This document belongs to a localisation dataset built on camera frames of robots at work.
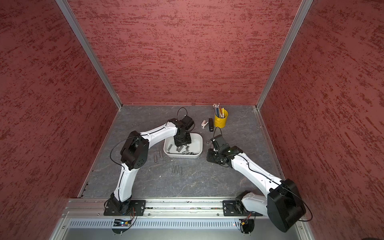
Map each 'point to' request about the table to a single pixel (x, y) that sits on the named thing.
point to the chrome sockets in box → (180, 149)
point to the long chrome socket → (161, 154)
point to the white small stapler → (204, 123)
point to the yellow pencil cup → (221, 122)
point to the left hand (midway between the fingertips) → (186, 145)
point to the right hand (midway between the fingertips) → (208, 160)
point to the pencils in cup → (219, 111)
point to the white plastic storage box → (193, 150)
